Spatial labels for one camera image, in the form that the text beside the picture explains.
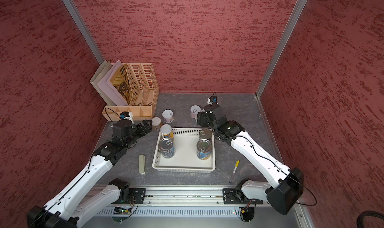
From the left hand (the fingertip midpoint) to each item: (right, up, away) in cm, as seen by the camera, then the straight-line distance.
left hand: (145, 127), depth 79 cm
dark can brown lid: (+33, -5, +7) cm, 34 cm away
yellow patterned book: (-24, +28, +19) cm, 42 cm away
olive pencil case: (-3, -21, +3) cm, 22 cm away
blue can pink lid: (+11, -12, +1) cm, 16 cm away
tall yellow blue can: (+11, -3, +4) cm, 12 cm away
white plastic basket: (+21, -21, +9) cm, 31 cm away
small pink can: (+26, +8, +24) cm, 36 cm away
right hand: (+31, +5, -2) cm, 32 cm away
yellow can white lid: (+2, 0, +14) cm, 14 cm away
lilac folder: (-28, +19, +15) cm, 37 cm away
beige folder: (-33, +29, +9) cm, 45 cm away
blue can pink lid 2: (+32, -12, 0) cm, 34 cm away
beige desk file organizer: (-12, +31, +28) cm, 44 cm away
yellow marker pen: (+51, -23, +6) cm, 56 cm away
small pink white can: (+8, +5, +21) cm, 23 cm away
